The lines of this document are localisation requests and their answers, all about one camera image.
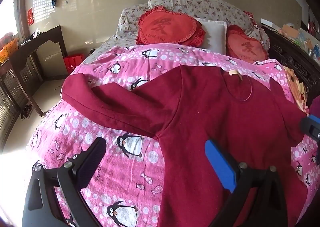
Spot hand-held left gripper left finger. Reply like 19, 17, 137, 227
22, 137, 108, 227

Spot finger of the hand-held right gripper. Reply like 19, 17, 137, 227
299, 114, 320, 142

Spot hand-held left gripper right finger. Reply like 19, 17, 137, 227
204, 139, 288, 227

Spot dark red sweater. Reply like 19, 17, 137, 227
61, 65, 308, 227

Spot magenta cloth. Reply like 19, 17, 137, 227
309, 97, 320, 116

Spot pink penguin print blanket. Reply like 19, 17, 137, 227
25, 44, 320, 227

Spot orange printed blanket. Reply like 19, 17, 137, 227
284, 66, 310, 113

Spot pair of dark shoes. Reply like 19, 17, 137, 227
20, 104, 33, 120

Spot heap of colourful packets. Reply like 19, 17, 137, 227
280, 22, 320, 64

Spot red gift bag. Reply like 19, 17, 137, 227
63, 54, 85, 76

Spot small red heart cushion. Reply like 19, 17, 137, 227
226, 25, 269, 64

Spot white flat box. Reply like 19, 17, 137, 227
260, 19, 278, 29

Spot floral bed sheet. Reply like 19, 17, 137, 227
82, 34, 140, 68

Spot red frilled cloth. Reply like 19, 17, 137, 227
244, 11, 262, 30

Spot dark wooden table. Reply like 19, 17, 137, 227
0, 25, 68, 118

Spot white pillow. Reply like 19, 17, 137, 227
194, 17, 228, 55

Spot orange plastic basket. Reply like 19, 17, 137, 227
0, 38, 19, 64

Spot large red heart cushion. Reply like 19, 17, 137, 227
136, 6, 206, 48

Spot small floral pillow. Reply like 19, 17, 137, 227
116, 4, 150, 36

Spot red paper sign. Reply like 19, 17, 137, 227
26, 9, 35, 26

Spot large floral pillow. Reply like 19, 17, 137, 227
147, 0, 270, 50

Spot window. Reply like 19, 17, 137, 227
0, 0, 18, 43

